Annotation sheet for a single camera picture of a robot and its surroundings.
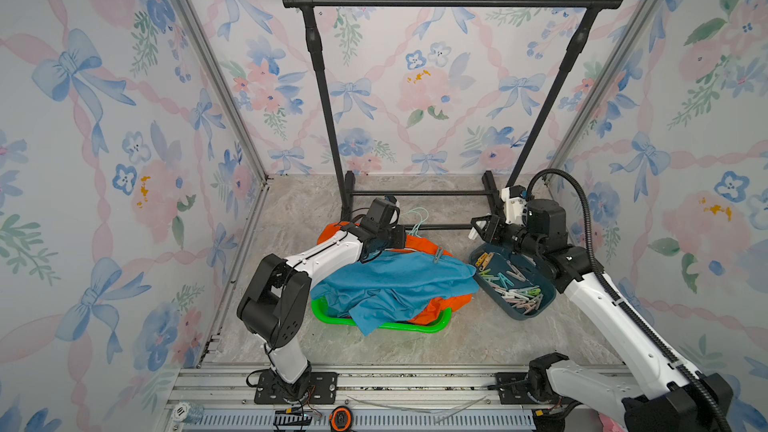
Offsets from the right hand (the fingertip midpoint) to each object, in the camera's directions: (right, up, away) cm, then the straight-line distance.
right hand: (477, 220), depth 75 cm
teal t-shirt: (-21, -18, +3) cm, 28 cm away
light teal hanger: (-9, 0, +32) cm, 34 cm away
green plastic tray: (-9, -27, +1) cm, 28 cm away
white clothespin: (-1, -3, -1) cm, 4 cm away
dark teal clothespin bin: (+17, -20, +16) cm, 31 cm away
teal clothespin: (-8, -10, +8) cm, 15 cm away
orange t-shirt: (-9, -23, +4) cm, 25 cm away
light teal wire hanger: (-14, -4, +17) cm, 22 cm away
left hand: (-17, -5, +14) cm, 22 cm away
